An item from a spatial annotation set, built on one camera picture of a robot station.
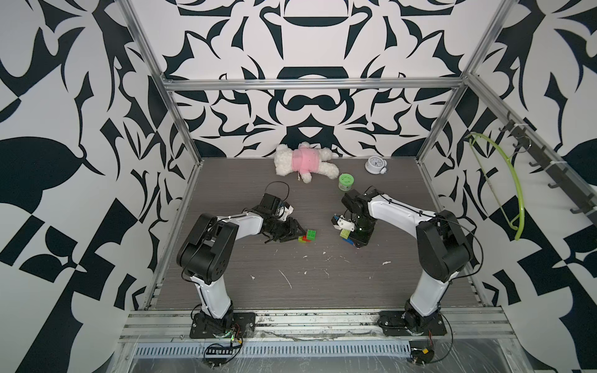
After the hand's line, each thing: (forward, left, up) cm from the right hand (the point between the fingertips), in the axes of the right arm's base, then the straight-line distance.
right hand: (359, 235), depth 91 cm
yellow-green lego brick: (0, +6, +2) cm, 6 cm away
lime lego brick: (-1, +23, -1) cm, 23 cm away
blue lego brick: (-5, +6, +8) cm, 11 cm away
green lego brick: (-1, +19, +2) cm, 19 cm away
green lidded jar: (+25, +2, +2) cm, 25 cm away
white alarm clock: (+37, -14, 0) cm, 40 cm away
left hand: (+2, +23, 0) cm, 23 cm away
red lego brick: (-2, +21, +1) cm, 21 cm away
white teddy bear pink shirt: (+35, +20, +6) cm, 41 cm away
